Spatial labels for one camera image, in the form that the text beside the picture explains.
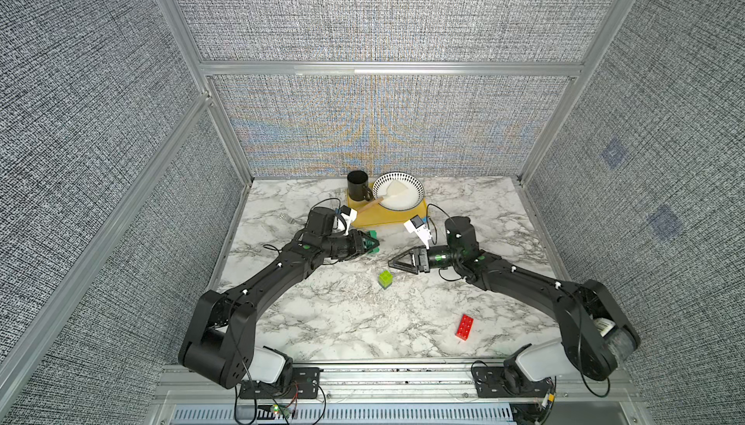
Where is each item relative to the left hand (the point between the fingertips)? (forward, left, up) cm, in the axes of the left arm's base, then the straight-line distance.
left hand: (381, 243), depth 80 cm
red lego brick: (-19, -23, -16) cm, 34 cm away
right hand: (-6, -3, +2) cm, 7 cm away
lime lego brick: (-5, -1, -13) cm, 14 cm away
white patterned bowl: (+29, -13, -16) cm, 36 cm away
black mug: (+33, +6, -11) cm, 35 cm away
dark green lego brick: (+3, +2, 0) cm, 4 cm away
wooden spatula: (+36, -8, -17) cm, 41 cm away
